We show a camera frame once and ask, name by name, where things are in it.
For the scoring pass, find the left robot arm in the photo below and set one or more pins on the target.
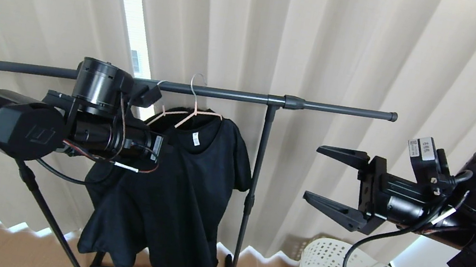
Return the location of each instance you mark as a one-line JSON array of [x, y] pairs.
[[6, 120]]

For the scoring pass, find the black shorts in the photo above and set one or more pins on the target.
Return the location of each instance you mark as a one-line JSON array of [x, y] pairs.
[[96, 182]]

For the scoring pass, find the black shirt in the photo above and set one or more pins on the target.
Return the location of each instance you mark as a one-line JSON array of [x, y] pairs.
[[179, 200]]

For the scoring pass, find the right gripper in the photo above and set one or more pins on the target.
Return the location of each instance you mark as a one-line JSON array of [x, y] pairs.
[[400, 197]]

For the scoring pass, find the pink clothes hanger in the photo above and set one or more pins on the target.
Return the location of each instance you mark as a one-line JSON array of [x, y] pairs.
[[169, 113], [194, 105]]

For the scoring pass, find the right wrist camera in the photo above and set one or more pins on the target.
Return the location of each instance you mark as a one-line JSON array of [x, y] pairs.
[[425, 156]]

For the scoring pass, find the window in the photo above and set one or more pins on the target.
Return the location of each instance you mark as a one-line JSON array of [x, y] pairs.
[[132, 16]]

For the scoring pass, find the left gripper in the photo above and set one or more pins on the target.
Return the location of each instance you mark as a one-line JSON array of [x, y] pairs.
[[113, 137]]

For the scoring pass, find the black clothes rack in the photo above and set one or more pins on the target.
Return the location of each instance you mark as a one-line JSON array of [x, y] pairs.
[[225, 94]]

